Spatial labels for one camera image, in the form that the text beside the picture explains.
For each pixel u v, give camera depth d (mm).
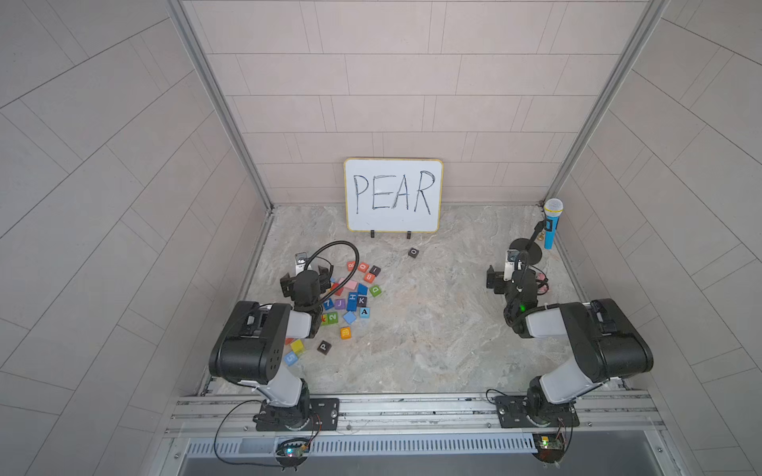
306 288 694
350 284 942
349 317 866
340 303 888
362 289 930
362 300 891
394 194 1016
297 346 793
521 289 694
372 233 1053
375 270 963
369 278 954
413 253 1018
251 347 442
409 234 1059
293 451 641
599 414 723
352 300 895
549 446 680
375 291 916
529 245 1004
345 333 827
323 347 807
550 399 606
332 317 862
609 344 456
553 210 846
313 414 705
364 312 867
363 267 979
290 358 786
